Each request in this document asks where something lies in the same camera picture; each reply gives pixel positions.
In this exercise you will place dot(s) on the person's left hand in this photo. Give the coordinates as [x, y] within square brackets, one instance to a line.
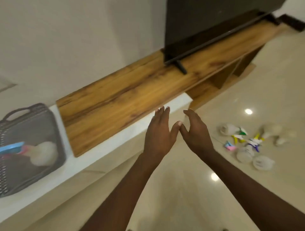
[159, 135]

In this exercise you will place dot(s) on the person's right hand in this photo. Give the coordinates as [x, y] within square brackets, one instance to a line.
[197, 138]

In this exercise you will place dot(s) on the white nozzle yellow tip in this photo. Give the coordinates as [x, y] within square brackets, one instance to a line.
[237, 137]

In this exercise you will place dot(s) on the white nozzle green trigger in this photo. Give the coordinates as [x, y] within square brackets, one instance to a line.
[243, 131]

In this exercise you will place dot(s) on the wooden cabinet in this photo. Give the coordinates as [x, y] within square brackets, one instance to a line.
[131, 95]

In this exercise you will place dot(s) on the bottle with purple-nozzle sprayer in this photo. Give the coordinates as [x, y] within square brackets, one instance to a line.
[244, 155]

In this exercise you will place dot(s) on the grey plastic basket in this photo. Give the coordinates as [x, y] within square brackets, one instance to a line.
[35, 123]

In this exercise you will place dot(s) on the person's right forearm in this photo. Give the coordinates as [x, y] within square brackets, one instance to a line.
[250, 195]

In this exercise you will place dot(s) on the person's left forearm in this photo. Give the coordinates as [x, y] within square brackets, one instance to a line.
[124, 197]

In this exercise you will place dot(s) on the black television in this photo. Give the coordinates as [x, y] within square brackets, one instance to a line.
[202, 23]

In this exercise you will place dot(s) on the black baseboard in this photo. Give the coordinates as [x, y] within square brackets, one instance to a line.
[293, 22]

